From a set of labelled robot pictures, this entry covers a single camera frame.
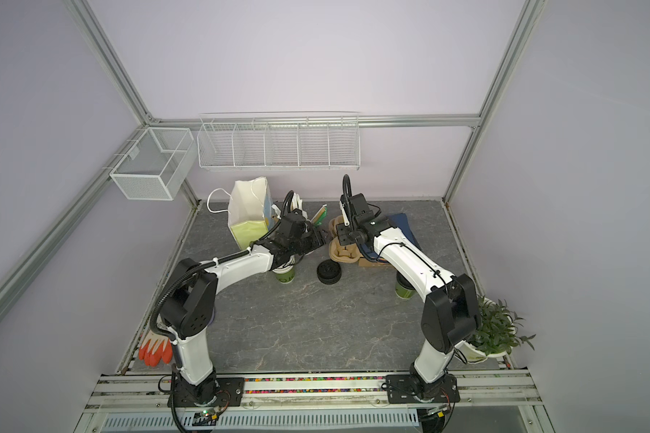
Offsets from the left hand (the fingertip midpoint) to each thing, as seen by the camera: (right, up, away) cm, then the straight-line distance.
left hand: (329, 238), depth 91 cm
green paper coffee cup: (+24, -15, -8) cm, 29 cm away
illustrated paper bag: (-30, +10, +10) cm, 33 cm away
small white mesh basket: (-62, +27, +5) cm, 68 cm away
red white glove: (-52, -33, -10) cm, 63 cm away
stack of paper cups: (-14, -12, -2) cm, 19 cm away
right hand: (+6, +2, -4) cm, 8 cm away
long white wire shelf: (-18, +36, +8) cm, 41 cm away
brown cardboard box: (+12, -8, +3) cm, 15 cm away
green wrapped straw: (-3, +7, +3) cm, 9 cm away
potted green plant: (+43, -23, -24) cm, 54 cm away
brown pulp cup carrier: (+5, -6, +5) cm, 9 cm away
